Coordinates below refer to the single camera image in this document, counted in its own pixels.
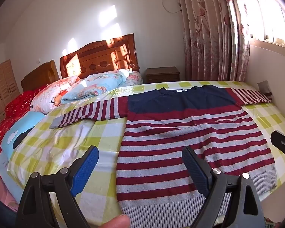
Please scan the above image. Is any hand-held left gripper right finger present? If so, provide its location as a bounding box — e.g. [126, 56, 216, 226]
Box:
[182, 146, 263, 228]

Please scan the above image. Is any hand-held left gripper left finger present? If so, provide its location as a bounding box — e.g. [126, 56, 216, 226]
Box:
[15, 145, 100, 228]

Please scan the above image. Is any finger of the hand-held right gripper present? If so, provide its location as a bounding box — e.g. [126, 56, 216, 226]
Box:
[270, 130, 285, 156]

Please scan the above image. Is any red grey navy striped sweater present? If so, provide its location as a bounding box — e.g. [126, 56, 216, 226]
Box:
[50, 87, 277, 228]

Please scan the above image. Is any person's left hand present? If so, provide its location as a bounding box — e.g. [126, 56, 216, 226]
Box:
[96, 214, 131, 228]

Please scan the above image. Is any yellow white checked tablecloth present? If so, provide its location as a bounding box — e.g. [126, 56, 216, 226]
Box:
[8, 80, 285, 228]

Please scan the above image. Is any small grey box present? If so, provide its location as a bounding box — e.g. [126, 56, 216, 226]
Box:
[257, 81, 273, 100]

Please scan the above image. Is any blue cloud print blanket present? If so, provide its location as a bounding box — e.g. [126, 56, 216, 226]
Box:
[0, 111, 46, 171]

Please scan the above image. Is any pink plastic stool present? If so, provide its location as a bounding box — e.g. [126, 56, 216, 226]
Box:
[0, 179, 21, 213]

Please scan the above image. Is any blue floral quilt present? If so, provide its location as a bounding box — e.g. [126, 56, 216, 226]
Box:
[60, 69, 133, 104]

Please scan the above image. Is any pink floral quilt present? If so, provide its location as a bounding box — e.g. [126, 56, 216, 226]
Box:
[30, 76, 81, 115]

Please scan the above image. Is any person's leg in jeans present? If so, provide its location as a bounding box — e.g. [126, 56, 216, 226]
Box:
[0, 192, 17, 228]

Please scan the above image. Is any red bed sheet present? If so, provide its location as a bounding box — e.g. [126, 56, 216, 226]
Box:
[0, 84, 48, 178]

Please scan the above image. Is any wooden nightstand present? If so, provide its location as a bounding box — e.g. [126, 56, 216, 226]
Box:
[145, 66, 181, 84]

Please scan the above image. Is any plain wooden headboard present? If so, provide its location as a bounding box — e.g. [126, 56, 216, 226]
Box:
[21, 60, 60, 92]

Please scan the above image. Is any pink floral bed sheet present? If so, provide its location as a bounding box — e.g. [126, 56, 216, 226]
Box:
[125, 71, 143, 87]

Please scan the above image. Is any carved wooden headboard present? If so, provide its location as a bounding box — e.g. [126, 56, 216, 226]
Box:
[60, 34, 140, 79]

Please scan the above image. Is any light wooden wardrobe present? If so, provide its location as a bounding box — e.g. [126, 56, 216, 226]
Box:
[0, 60, 21, 133]

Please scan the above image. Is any window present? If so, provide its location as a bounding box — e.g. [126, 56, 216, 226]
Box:
[224, 0, 285, 50]

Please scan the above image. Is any pink floral curtain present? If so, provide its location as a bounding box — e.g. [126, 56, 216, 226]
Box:
[173, 0, 251, 82]

